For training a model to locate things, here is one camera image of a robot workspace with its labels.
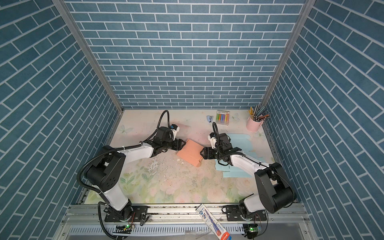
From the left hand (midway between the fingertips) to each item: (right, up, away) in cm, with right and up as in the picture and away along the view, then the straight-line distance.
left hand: (182, 142), depth 94 cm
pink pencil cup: (+48, +10, +10) cm, 50 cm away
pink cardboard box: (+6, -6, 0) cm, 9 cm away
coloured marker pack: (+29, +17, +21) cm, 40 cm away
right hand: (+14, -5, -4) cm, 15 cm away
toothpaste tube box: (+17, -36, -23) cm, 46 cm away
